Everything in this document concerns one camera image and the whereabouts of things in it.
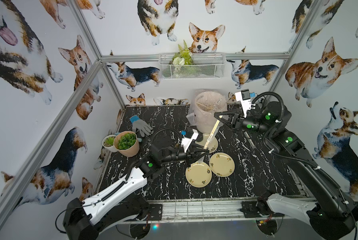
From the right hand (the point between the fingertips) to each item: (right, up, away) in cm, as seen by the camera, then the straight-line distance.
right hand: (214, 115), depth 54 cm
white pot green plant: (-57, -16, +34) cm, 69 cm away
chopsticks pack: (-2, -12, +7) cm, 14 cm away
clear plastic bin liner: (-8, 0, +39) cm, 40 cm away
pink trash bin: (+2, +8, +44) cm, 44 cm away
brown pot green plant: (-46, -16, +32) cm, 58 cm away
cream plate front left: (-4, -33, +31) cm, 46 cm away
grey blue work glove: (-44, -6, +54) cm, 70 cm away
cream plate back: (+6, -19, +43) cm, 47 cm away
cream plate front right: (+10, -29, +34) cm, 46 cm away
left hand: (-1, -14, +7) cm, 16 cm away
